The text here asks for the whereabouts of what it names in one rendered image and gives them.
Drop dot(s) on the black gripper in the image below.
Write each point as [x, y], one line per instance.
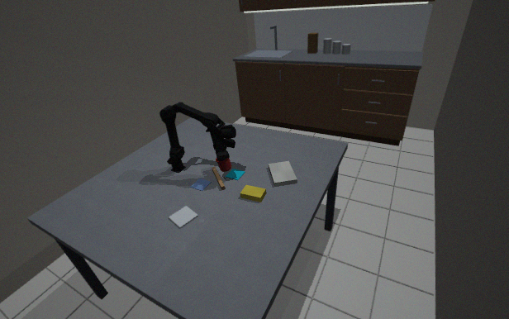
[221, 153]

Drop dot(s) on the yellow block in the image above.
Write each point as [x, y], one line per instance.
[253, 193]

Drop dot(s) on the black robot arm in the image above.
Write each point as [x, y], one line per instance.
[209, 120]

